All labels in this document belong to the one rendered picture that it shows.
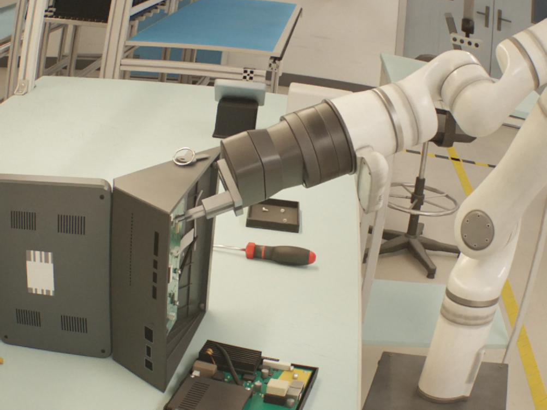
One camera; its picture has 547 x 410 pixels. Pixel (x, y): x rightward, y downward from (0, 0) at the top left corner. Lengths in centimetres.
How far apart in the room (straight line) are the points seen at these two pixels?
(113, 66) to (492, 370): 258
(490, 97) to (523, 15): 682
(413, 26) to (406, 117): 667
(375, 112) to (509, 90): 17
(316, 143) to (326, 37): 662
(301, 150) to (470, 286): 39
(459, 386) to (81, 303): 59
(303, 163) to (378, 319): 193
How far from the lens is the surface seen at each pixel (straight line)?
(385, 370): 133
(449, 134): 385
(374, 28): 748
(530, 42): 97
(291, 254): 127
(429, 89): 94
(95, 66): 616
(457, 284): 117
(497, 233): 111
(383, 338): 265
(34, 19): 223
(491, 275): 119
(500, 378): 135
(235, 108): 186
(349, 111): 89
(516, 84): 95
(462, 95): 93
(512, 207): 110
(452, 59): 95
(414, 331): 272
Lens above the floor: 149
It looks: 18 degrees down
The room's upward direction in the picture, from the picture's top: 7 degrees clockwise
